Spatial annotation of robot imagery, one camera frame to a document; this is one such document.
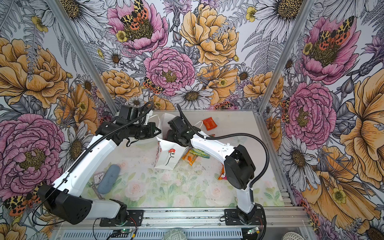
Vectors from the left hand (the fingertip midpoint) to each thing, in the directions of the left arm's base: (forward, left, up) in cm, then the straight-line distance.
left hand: (159, 136), depth 74 cm
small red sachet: (+28, -28, -24) cm, 46 cm away
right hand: (+4, -3, -11) cm, 12 cm away
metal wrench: (-21, +33, -26) cm, 47 cm away
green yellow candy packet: (+4, -20, -25) cm, 32 cm away
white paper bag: (-5, -4, -8) cm, 10 cm away
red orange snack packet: (-11, -33, -23) cm, 42 cm away
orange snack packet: (+1, -14, -24) cm, 28 cm away
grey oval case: (-12, +30, -23) cm, 39 cm away
